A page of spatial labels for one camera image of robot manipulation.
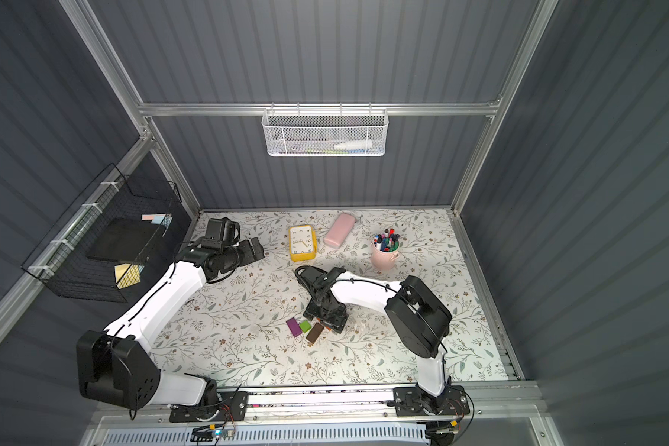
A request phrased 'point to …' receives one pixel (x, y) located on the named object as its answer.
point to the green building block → (305, 326)
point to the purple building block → (294, 327)
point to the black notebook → (124, 240)
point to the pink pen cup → (383, 249)
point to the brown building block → (314, 333)
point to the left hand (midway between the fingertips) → (254, 253)
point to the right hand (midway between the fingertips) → (316, 327)
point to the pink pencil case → (339, 230)
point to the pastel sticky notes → (158, 218)
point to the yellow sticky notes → (127, 274)
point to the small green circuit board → (208, 434)
